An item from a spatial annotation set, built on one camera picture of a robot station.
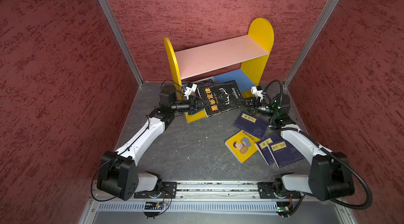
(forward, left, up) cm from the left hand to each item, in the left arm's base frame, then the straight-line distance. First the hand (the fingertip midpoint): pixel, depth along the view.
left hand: (209, 107), depth 70 cm
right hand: (+2, -13, -1) cm, 13 cm away
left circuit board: (-35, +25, -31) cm, 53 cm away
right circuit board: (-35, -35, -30) cm, 58 cm away
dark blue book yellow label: (+6, -28, -26) cm, 39 cm away
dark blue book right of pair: (-11, -42, -28) cm, 52 cm away
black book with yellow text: (+5, -5, +1) cm, 7 cm away
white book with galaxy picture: (+30, 0, -15) cm, 34 cm away
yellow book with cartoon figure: (-7, -20, -28) cm, 35 cm away
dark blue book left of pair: (-8, -32, -28) cm, 43 cm away
